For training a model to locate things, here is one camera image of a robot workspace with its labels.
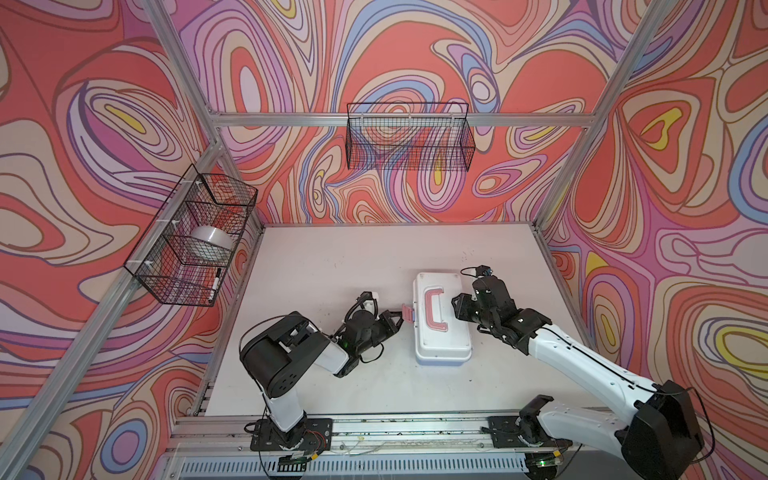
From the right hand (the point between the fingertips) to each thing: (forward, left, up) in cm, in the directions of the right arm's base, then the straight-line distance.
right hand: (458, 308), depth 83 cm
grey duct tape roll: (+11, +63, +22) cm, 67 cm away
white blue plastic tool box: (-9, +6, +1) cm, 11 cm away
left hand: (0, +13, -3) cm, 13 cm away
